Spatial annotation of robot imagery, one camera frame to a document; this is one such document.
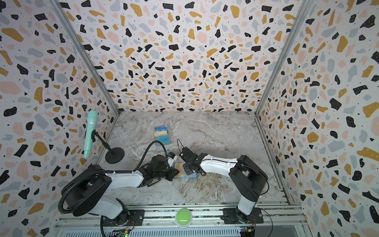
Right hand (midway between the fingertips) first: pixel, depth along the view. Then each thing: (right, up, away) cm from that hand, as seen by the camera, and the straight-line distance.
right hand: (188, 164), depth 89 cm
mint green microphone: (-47, +26, -16) cm, 56 cm away
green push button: (-1, -22, -16) cm, 27 cm away
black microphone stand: (-48, +4, +6) cm, 49 cm away
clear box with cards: (-20, +17, +14) cm, 30 cm away
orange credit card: (-4, -5, 0) cm, 6 cm away
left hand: (-4, -3, -2) cm, 5 cm away
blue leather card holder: (+3, -6, -2) cm, 7 cm away
